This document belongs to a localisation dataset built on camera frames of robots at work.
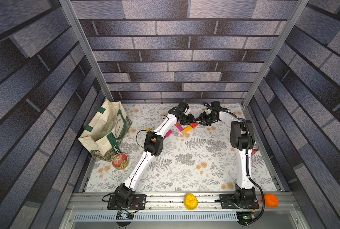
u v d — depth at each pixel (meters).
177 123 1.04
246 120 1.14
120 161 0.85
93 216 0.78
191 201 0.69
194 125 1.05
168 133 0.99
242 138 0.63
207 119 0.96
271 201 0.70
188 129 1.03
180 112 0.90
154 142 0.74
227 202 0.73
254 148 0.83
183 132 1.01
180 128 1.03
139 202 0.74
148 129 0.88
